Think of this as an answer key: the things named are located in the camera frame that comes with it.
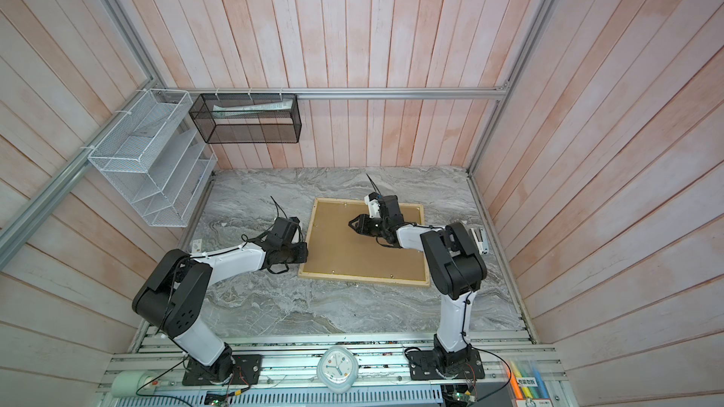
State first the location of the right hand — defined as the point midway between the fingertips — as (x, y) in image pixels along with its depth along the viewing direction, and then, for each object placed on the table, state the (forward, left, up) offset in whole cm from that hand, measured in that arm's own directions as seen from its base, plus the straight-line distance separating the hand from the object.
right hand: (352, 223), depth 97 cm
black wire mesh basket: (+33, +40, +21) cm, 56 cm away
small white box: (-8, +55, -4) cm, 55 cm away
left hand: (-12, +15, -4) cm, 20 cm away
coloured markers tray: (-46, -46, -4) cm, 66 cm away
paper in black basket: (+23, +41, +30) cm, 56 cm away
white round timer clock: (-44, +2, -2) cm, 44 cm away
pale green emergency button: (-49, +52, +4) cm, 71 cm away
